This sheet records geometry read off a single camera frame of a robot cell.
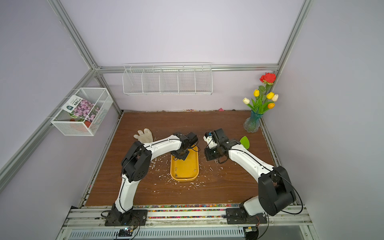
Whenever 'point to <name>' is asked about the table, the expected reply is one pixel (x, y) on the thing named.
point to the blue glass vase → (252, 124)
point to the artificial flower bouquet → (264, 99)
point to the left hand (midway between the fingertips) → (178, 155)
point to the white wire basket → (68, 125)
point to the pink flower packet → (81, 108)
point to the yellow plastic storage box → (187, 170)
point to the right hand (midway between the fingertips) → (206, 153)
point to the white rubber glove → (145, 137)
